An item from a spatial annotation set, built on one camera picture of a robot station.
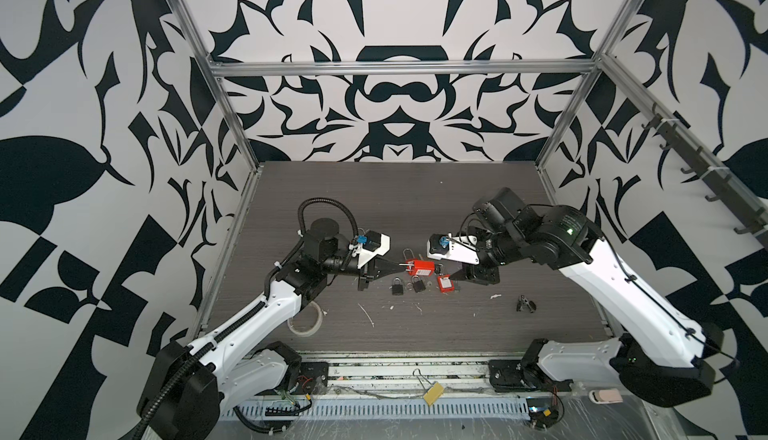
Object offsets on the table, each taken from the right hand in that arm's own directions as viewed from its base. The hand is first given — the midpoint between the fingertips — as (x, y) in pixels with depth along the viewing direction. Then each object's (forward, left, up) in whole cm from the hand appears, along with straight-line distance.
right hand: (452, 257), depth 64 cm
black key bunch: (0, -24, -27) cm, 36 cm away
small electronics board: (-25, -22, -30) cm, 45 cm away
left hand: (+1, +9, -3) cm, 10 cm away
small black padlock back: (+5, +11, -28) cm, 31 cm away
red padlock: (-1, +7, -3) cm, 8 cm away
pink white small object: (-22, -35, -25) cm, 48 cm away
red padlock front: (+5, -3, -27) cm, 27 cm away
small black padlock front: (+6, +5, -28) cm, 29 cm away
